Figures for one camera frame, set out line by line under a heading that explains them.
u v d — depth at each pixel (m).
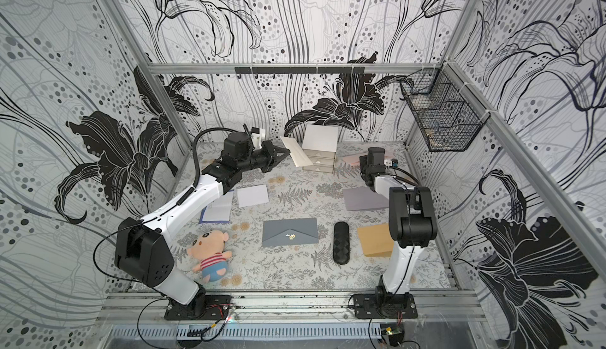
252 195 0.99
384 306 0.65
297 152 0.80
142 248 0.47
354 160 1.11
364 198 0.99
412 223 0.51
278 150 0.77
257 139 0.73
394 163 0.90
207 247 0.78
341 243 0.84
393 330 0.70
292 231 0.88
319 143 0.98
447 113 0.88
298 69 0.89
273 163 0.70
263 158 0.69
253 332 0.69
